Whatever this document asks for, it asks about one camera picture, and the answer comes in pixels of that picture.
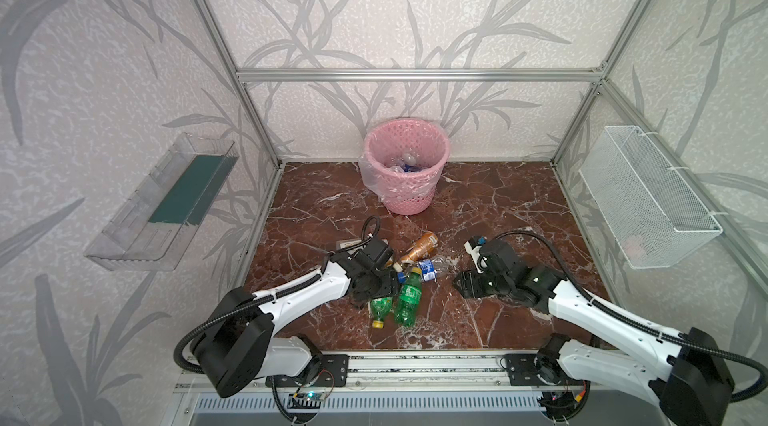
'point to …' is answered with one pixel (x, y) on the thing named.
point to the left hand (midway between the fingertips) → (392, 282)
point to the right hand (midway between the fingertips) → (460, 272)
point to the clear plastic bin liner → (403, 161)
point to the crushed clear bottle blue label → (437, 268)
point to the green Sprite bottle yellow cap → (406, 311)
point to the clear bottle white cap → (409, 159)
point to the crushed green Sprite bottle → (380, 307)
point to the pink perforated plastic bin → (416, 206)
